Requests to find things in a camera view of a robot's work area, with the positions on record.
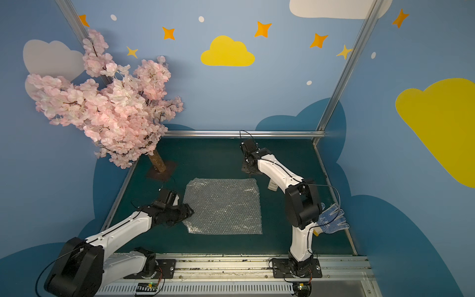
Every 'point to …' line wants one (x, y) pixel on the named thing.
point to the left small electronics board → (150, 286)
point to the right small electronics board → (302, 289)
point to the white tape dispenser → (272, 185)
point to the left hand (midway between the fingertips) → (190, 211)
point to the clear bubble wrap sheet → (223, 206)
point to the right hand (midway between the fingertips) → (252, 166)
